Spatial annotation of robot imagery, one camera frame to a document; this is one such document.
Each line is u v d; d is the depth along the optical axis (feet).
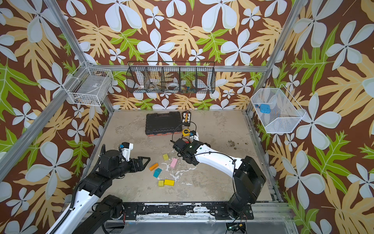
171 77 3.21
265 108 2.82
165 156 3.01
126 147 2.21
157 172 2.84
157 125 3.61
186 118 3.76
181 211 2.46
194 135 2.40
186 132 3.42
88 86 2.82
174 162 2.98
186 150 1.97
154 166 2.88
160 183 2.69
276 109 2.71
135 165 2.12
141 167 2.14
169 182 2.75
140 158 2.17
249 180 1.42
